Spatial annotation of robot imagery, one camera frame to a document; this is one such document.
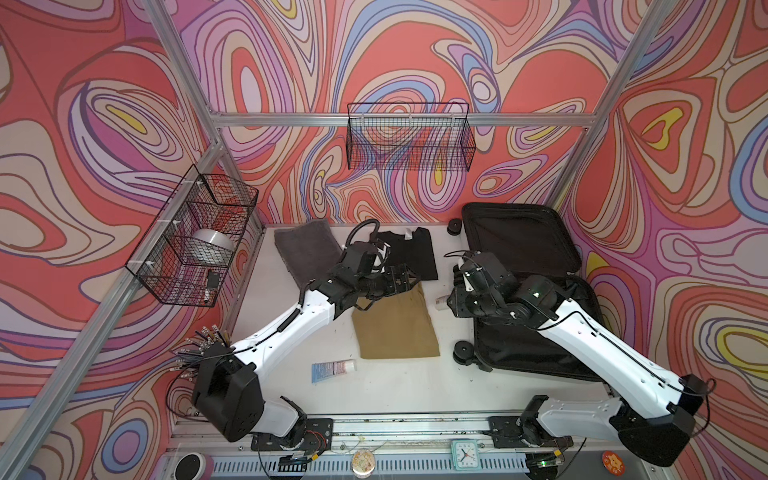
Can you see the round orange sticker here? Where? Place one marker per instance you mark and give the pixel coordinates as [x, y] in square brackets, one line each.
[613, 463]

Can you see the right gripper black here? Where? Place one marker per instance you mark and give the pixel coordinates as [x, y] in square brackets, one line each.
[457, 302]

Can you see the black round speaker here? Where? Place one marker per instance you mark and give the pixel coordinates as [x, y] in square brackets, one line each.
[193, 466]

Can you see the black wire basket back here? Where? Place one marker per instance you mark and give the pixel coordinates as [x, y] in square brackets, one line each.
[409, 136]

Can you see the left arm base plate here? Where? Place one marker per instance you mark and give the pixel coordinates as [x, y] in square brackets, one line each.
[313, 435]

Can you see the black t-shirt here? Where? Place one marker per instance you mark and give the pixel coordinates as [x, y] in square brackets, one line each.
[414, 249]

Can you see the red pen cup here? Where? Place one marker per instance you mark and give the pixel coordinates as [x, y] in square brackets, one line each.
[205, 342]

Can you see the khaki shorts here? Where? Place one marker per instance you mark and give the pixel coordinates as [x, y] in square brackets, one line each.
[396, 327]

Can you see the black wire basket left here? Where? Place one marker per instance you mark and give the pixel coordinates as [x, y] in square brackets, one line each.
[168, 262]

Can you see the small teal clock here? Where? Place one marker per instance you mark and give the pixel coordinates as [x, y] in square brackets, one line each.
[465, 455]

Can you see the blue white tube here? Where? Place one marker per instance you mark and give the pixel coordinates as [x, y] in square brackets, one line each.
[327, 370]

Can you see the black wire basket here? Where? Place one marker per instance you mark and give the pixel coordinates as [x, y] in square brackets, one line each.
[168, 262]
[409, 136]

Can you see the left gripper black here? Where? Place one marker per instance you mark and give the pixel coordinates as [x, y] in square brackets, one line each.
[393, 285]

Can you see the black suitcase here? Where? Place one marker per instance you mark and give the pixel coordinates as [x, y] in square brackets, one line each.
[531, 265]

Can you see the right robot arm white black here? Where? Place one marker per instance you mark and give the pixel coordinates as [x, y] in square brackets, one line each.
[650, 411]

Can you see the white bottle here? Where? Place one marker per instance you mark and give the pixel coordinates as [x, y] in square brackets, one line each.
[442, 303]

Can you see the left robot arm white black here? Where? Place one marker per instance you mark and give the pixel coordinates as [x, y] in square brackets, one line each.
[227, 389]

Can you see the grey towel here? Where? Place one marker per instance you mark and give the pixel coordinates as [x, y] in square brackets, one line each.
[308, 251]

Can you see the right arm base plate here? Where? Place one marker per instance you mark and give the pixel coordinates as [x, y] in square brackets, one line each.
[513, 432]

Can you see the small black device in basket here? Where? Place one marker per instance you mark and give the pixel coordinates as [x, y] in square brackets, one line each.
[212, 282]

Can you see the round beige badge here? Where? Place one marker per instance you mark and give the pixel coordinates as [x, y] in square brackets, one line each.
[363, 464]

